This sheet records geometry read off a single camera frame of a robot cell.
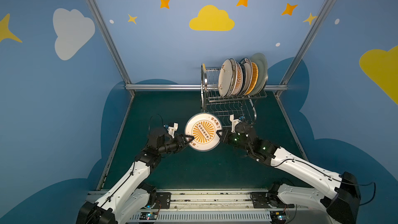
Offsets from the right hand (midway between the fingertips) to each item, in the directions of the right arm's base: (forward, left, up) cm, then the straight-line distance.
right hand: (217, 130), depth 74 cm
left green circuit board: (-34, +31, -22) cm, 51 cm away
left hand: (-5, +11, -3) cm, 12 cm away
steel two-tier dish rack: (+29, -8, -19) cm, 36 cm away
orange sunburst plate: (+3, +7, -2) cm, 8 cm away
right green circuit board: (-32, -30, -24) cm, 49 cm away
